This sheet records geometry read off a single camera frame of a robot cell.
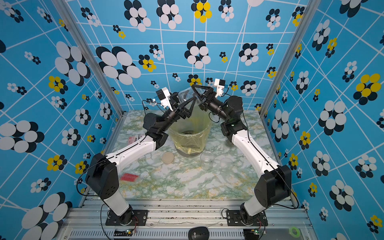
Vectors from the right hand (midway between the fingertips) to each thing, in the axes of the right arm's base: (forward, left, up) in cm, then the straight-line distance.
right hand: (194, 91), depth 62 cm
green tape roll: (-43, -45, -49) cm, 79 cm away
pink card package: (+8, +46, -47) cm, 66 cm away
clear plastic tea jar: (-6, -7, -48) cm, 49 cm away
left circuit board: (-45, +35, -50) cm, 76 cm away
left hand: (-2, 0, 0) cm, 2 cm away
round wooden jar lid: (-6, +18, -47) cm, 51 cm away
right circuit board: (-45, -26, -48) cm, 71 cm away
